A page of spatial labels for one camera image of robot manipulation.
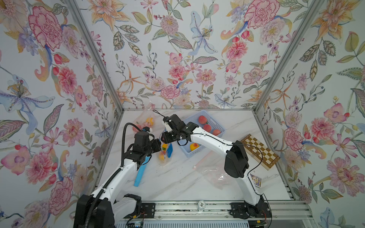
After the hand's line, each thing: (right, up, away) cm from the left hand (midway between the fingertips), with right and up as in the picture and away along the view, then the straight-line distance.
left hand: (164, 141), depth 83 cm
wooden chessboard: (+66, -12, +7) cm, 67 cm away
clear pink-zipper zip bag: (-15, +14, +19) cm, 28 cm away
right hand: (-1, +2, +4) cm, 5 cm away
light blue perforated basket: (+33, +12, +24) cm, 42 cm away
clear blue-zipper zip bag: (0, -10, +5) cm, 11 cm away
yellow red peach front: (+18, -5, +9) cm, 21 cm away
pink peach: (+26, +13, +26) cm, 39 cm away
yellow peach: (-13, +12, +21) cm, 28 cm away
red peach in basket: (+35, +4, +17) cm, 39 cm away
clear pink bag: (+29, -17, +3) cm, 33 cm away
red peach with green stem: (+29, +8, +22) cm, 37 cm away
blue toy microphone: (-14, -19, +3) cm, 24 cm away
